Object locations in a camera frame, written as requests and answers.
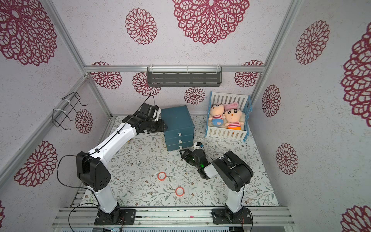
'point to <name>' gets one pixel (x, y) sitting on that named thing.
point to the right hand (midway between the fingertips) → (183, 152)
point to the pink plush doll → (217, 111)
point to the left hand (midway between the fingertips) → (165, 127)
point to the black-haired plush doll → (233, 116)
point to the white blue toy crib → (245, 103)
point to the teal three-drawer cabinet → (180, 133)
